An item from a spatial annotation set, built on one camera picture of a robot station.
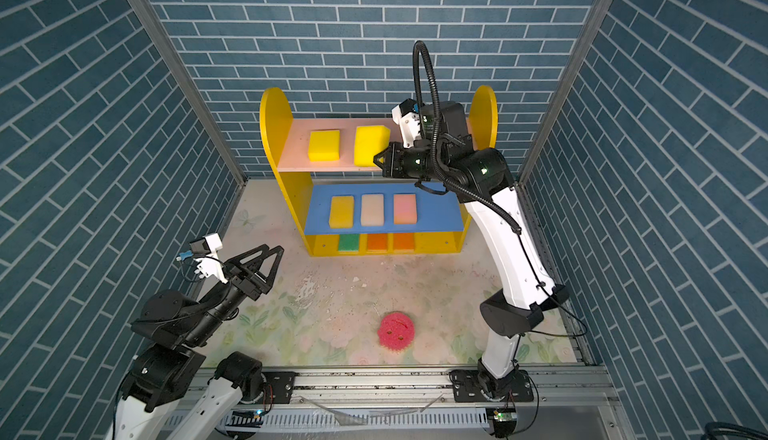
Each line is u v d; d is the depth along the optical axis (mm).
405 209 908
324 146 698
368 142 628
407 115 533
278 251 560
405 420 770
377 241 1003
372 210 909
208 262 514
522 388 742
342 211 905
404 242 1006
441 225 894
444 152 432
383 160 606
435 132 431
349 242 997
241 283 512
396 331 799
